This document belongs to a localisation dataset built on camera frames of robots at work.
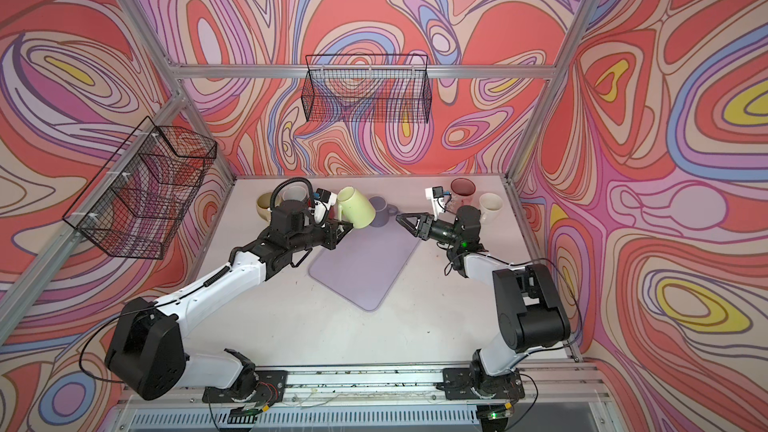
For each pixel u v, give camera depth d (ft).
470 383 2.40
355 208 2.52
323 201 2.32
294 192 3.35
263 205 3.34
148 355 1.33
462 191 3.35
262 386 2.40
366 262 3.16
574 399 2.37
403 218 2.65
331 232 2.31
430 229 2.45
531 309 1.53
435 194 2.52
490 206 3.25
